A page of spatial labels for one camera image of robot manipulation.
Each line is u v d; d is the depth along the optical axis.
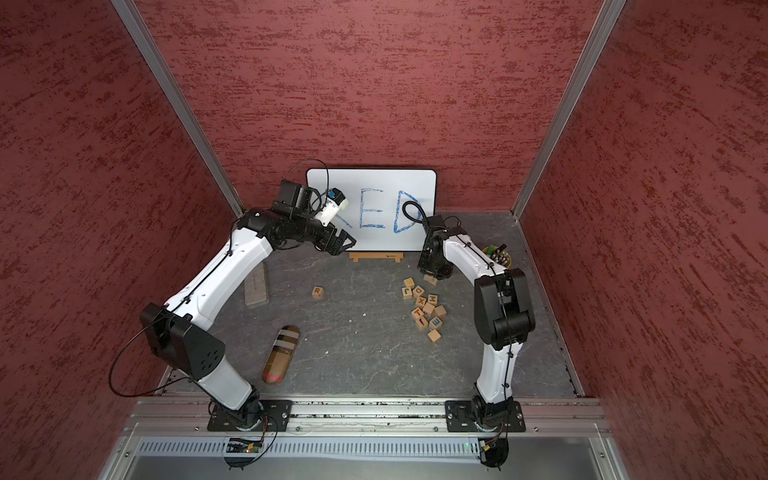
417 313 0.90
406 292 0.95
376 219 0.96
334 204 0.69
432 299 0.93
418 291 0.95
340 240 0.70
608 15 0.71
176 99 0.87
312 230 0.67
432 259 0.83
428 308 0.92
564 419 0.76
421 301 0.92
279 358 0.81
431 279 0.97
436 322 0.89
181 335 0.42
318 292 0.95
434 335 0.86
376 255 0.98
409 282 0.97
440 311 0.91
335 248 0.70
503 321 0.50
